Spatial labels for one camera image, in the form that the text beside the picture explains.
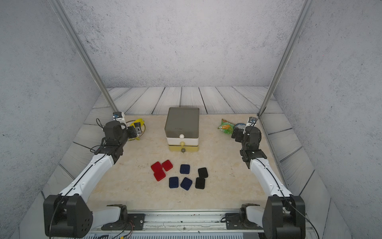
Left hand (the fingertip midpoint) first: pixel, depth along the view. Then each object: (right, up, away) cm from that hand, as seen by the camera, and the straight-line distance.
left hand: (135, 123), depth 83 cm
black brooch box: (+38, -29, +7) cm, 48 cm away
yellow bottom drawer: (+23, -16, +14) cm, 31 cm away
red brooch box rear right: (+16, -26, +10) cm, 32 cm away
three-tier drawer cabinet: (+25, -3, +4) cm, 26 cm away
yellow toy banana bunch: (-8, +2, +27) cm, 28 cm away
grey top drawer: (+25, +2, +6) cm, 26 cm away
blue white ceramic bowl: (+65, -1, +26) cm, 70 cm away
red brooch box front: (+12, -30, +6) cm, 33 cm away
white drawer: (+21, -11, +9) cm, 26 cm away
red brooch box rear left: (+9, -26, +9) cm, 29 cm away
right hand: (+60, -2, 0) cm, 60 cm away
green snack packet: (+56, -2, +24) cm, 61 cm away
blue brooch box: (+27, -27, +7) cm, 39 cm away
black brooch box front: (+36, -34, +3) cm, 49 cm away
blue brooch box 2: (+20, -34, +6) cm, 40 cm away
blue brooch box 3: (+28, -34, +2) cm, 44 cm away
